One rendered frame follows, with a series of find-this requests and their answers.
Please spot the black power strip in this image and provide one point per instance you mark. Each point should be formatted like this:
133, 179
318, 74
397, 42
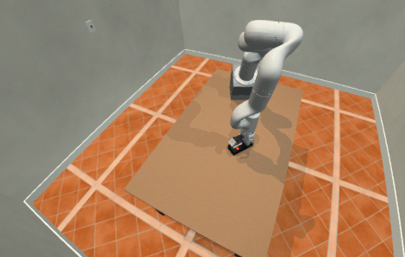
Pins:
237, 149

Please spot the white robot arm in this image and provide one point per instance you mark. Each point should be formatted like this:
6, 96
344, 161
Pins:
260, 38

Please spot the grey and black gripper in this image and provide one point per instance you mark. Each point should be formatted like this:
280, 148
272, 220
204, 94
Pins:
247, 139

